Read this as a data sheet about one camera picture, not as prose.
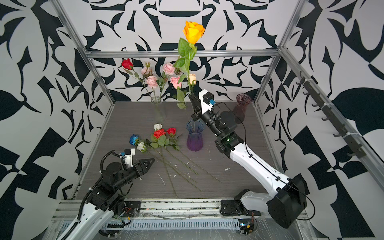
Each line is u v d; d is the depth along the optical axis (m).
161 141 0.96
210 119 0.57
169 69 0.83
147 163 0.78
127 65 0.81
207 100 0.50
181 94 0.74
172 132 0.99
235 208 0.67
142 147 0.92
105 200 0.57
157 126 1.02
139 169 0.68
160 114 1.05
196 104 0.58
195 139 0.90
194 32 0.43
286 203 0.38
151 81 0.85
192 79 0.72
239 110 0.97
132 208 0.74
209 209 0.76
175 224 0.71
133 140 0.94
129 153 0.72
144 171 0.68
